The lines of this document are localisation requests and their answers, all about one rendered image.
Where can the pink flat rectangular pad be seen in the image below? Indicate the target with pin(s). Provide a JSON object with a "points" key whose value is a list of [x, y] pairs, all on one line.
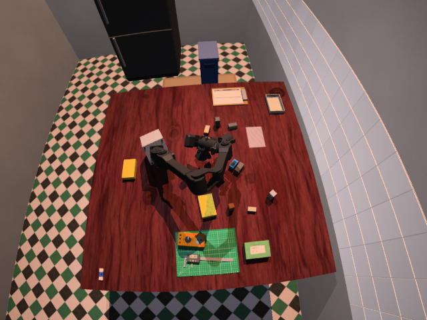
{"points": [[255, 137]]}

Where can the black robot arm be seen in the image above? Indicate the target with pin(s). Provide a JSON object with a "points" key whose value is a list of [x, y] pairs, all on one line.
{"points": [[195, 179]]}

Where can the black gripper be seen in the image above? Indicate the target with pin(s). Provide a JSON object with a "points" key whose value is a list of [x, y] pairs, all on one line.
{"points": [[197, 141]]}

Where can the green cutting mat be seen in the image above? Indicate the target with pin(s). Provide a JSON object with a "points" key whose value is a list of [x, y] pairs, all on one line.
{"points": [[220, 243]]}

